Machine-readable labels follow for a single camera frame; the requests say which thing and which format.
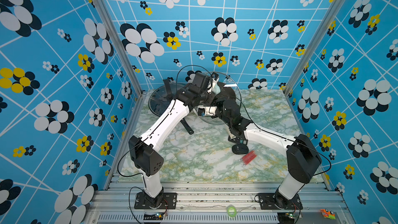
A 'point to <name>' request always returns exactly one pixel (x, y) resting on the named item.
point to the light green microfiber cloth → (216, 88)
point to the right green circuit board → (286, 217)
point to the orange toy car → (326, 214)
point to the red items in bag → (248, 157)
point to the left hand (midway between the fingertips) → (211, 91)
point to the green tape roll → (231, 211)
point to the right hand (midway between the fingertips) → (214, 94)
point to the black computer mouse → (240, 149)
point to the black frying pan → (183, 121)
